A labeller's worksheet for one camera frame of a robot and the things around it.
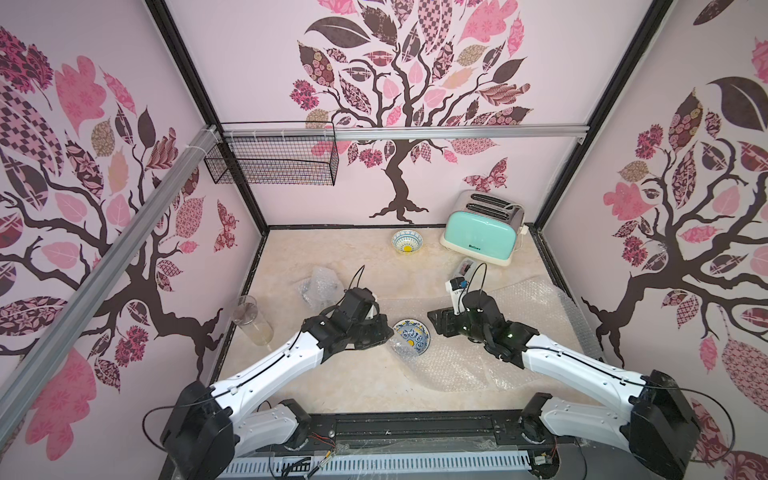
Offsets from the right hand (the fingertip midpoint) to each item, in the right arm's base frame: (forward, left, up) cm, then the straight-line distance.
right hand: (435, 310), depth 81 cm
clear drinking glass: (-3, +50, 0) cm, 50 cm away
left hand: (-7, +11, -2) cm, 14 cm away
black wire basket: (+47, +49, +22) cm, 71 cm away
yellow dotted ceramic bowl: (+37, +6, -12) cm, 39 cm away
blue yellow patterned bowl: (-2, +6, -13) cm, 15 cm away
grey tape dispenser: (+22, -14, -10) cm, 28 cm away
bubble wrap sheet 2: (+11, +34, -5) cm, 36 cm away
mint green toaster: (+30, -19, +3) cm, 36 cm away
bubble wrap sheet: (-10, -7, -14) cm, 19 cm away
